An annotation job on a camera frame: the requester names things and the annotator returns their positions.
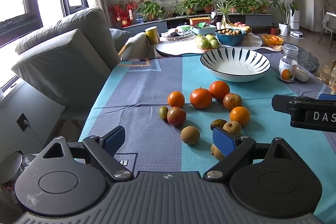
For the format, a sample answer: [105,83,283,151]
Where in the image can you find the blue bowl of longans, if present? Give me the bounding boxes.
[215,28,247,47]

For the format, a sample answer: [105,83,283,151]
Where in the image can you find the grey sofa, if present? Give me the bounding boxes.
[11,7,154,122]

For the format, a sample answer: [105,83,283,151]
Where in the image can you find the small orange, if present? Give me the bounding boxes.
[167,91,185,108]
[230,106,251,127]

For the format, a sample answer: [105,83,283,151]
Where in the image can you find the red yellow plum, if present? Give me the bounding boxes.
[223,93,242,112]

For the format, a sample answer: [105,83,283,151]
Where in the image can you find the white blue striped bowl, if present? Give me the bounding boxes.
[200,47,271,83]

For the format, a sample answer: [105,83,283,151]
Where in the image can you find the small green fruit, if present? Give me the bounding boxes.
[158,106,169,121]

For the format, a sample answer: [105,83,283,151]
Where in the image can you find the dark green fruit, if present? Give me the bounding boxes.
[210,119,227,131]

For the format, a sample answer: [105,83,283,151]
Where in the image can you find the tall plant white pot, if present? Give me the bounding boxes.
[268,0,298,36]

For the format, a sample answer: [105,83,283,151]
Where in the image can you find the dark marble round table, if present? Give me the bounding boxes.
[285,42,320,73]

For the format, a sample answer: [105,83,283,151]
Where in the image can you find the grey tv cabinet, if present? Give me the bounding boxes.
[122,13,274,36]

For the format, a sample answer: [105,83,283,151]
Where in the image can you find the yellow tin can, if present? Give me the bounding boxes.
[145,26,160,45]

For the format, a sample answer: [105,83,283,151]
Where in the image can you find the white round coffee table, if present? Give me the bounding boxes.
[154,33,263,56]

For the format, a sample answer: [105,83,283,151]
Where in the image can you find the orange basket with oranges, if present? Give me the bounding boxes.
[262,35,284,47]

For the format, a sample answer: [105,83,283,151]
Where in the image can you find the tangerine with stem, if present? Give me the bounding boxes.
[190,87,213,110]

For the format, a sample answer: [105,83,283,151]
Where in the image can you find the white egg-shaped device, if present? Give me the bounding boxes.
[294,67,309,83]

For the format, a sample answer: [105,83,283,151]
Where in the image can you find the green apples on plate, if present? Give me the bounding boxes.
[195,34,220,50]

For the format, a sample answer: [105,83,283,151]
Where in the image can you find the potted green plant left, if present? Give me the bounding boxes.
[138,1,165,21]

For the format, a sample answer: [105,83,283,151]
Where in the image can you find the clear jar orange label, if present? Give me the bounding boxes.
[278,44,298,83]

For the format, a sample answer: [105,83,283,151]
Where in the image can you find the red flower decoration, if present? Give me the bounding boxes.
[108,0,138,28]

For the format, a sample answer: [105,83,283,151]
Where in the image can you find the banana bunch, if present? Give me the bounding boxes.
[221,19,252,33]

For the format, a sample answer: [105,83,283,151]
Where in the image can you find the light blue snack tray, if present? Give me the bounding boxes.
[191,24,217,36]

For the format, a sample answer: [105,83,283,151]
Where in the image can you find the blue grey tablecloth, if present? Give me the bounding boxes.
[81,53,335,223]

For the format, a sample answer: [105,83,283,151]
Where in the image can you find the white air purifier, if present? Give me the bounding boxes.
[289,10,300,31]

